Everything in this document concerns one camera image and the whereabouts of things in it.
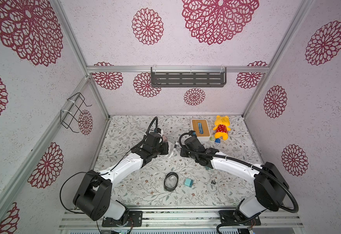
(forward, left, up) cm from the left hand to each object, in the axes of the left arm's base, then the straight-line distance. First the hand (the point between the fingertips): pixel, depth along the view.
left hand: (168, 146), depth 86 cm
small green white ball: (+15, -31, -14) cm, 37 cm away
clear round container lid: (-3, -2, -2) cm, 5 cm away
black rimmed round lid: (-16, -1, -14) cm, 21 cm away
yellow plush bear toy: (+22, -38, -8) cm, 45 cm away
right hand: (0, -7, 0) cm, 7 cm away
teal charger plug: (-18, -12, -11) cm, 24 cm away
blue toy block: (+14, -36, -15) cm, 41 cm away
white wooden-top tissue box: (+23, -24, -11) cm, 35 cm away
